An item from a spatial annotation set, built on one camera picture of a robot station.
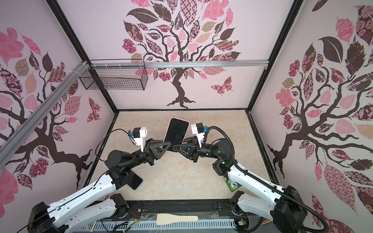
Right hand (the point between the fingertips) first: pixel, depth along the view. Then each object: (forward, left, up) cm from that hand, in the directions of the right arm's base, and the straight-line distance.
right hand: (175, 147), depth 55 cm
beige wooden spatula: (-20, +9, -39) cm, 44 cm away
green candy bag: (-4, -29, -36) cm, 47 cm away
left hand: (0, +1, 0) cm, 1 cm away
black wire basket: (+58, +44, -3) cm, 73 cm away
